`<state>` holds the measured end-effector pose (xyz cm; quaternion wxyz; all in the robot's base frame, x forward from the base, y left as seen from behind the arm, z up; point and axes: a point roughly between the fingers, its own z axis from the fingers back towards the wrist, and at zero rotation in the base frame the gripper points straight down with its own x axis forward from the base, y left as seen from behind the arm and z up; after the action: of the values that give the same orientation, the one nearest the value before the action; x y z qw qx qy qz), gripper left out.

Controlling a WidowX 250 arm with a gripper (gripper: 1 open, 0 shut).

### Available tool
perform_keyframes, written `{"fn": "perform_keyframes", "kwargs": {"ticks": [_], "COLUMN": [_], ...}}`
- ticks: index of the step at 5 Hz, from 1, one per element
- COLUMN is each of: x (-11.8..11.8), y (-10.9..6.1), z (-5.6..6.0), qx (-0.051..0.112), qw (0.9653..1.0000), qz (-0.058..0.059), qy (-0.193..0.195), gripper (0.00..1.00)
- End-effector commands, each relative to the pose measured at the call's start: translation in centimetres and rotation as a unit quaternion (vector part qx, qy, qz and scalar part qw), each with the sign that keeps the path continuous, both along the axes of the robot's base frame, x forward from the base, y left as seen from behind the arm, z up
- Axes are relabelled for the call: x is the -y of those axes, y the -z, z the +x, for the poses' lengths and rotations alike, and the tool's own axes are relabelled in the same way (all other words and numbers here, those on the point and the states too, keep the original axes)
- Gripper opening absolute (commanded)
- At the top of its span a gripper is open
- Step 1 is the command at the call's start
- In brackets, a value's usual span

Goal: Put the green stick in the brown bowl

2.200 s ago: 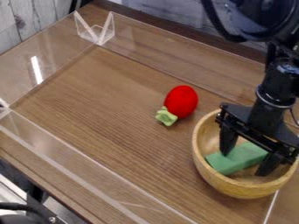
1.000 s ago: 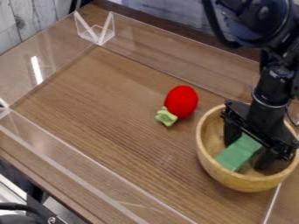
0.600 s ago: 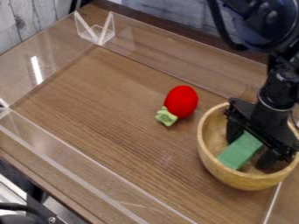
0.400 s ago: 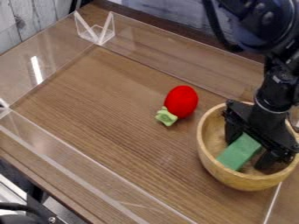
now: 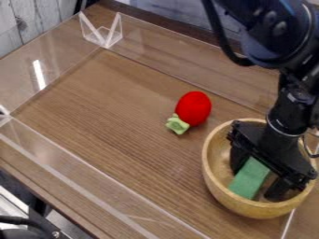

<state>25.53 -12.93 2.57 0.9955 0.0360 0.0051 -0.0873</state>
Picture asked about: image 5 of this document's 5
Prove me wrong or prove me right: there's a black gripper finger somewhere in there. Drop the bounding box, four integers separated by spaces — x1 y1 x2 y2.
264 178 300 202
229 146 250 174

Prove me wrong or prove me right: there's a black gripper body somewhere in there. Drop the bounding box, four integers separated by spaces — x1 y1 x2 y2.
226 116 317 190

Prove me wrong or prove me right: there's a light wooden bowl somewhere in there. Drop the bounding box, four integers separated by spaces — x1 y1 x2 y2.
201 120 319 219

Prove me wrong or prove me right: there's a green rectangular block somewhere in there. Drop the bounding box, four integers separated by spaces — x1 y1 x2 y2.
228 157 270 200

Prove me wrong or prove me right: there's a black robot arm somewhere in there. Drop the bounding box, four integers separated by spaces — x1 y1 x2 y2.
200 0 319 201

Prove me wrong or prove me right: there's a red toy strawberry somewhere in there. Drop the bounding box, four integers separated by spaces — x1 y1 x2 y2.
165 91 212 135

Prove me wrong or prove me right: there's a clear acrylic enclosure wall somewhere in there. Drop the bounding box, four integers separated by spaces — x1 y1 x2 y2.
0 11 319 239

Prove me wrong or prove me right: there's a black metal bracket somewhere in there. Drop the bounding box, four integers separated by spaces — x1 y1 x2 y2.
27 208 71 239

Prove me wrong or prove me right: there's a black cable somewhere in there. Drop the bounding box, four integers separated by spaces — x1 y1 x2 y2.
0 214 46 239

